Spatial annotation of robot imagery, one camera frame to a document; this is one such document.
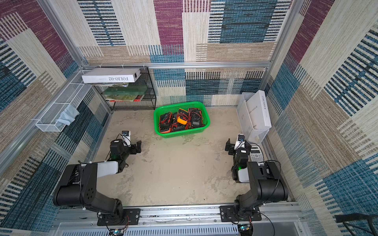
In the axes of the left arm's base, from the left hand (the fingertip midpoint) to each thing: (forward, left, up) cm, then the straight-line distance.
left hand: (132, 140), depth 95 cm
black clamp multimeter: (+10, -41, +6) cm, 42 cm away
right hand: (-2, -66, +4) cm, 66 cm away
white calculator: (-8, -78, -5) cm, 78 cm away
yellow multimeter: (+12, -32, +9) cm, 35 cm away
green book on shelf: (+23, +5, +20) cm, 31 cm away
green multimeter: (+8, -28, +4) cm, 29 cm away
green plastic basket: (+27, -18, +1) cm, 32 cm away
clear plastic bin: (-1, -76, +4) cm, 76 cm away
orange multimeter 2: (+16, -40, +9) cm, 44 cm away
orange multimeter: (+8, -21, +8) cm, 23 cm away
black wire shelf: (+29, -1, +13) cm, 32 cm away
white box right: (+11, -79, +14) cm, 81 cm away
